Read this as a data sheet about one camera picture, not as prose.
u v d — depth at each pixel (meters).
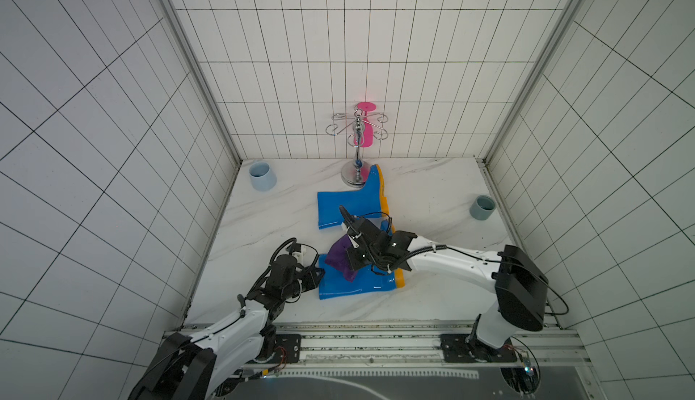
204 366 0.41
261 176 1.07
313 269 0.76
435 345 0.76
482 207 0.98
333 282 0.82
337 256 0.85
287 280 0.67
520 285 0.43
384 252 0.60
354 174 1.16
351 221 0.71
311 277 0.74
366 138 1.10
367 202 0.99
